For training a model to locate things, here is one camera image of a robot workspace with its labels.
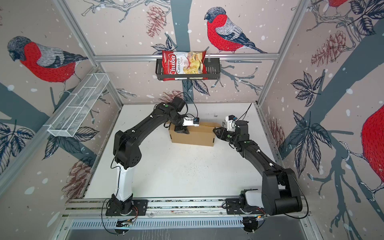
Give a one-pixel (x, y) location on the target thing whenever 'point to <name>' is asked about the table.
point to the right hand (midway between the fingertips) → (213, 133)
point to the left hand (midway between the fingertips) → (188, 128)
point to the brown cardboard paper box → (202, 135)
